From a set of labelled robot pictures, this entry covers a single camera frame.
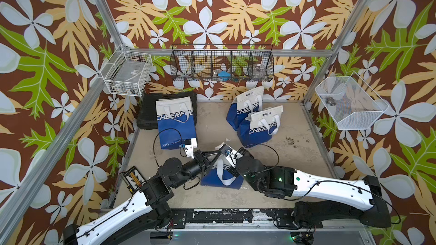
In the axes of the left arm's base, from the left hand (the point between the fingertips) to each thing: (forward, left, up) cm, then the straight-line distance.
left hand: (222, 152), depth 61 cm
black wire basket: (+57, -1, 0) cm, 57 cm away
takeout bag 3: (+21, -19, -13) cm, 32 cm away
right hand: (+4, -2, -6) cm, 8 cm away
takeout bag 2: (+35, -15, -11) cm, 40 cm away
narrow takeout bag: (-3, +1, -15) cm, 16 cm away
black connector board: (0, +44, -30) cm, 53 cm away
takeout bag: (+25, +24, -15) cm, 38 cm away
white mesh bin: (+27, -63, -3) cm, 69 cm away
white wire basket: (+43, +49, +3) cm, 65 cm away
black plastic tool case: (+37, +46, -27) cm, 65 cm away
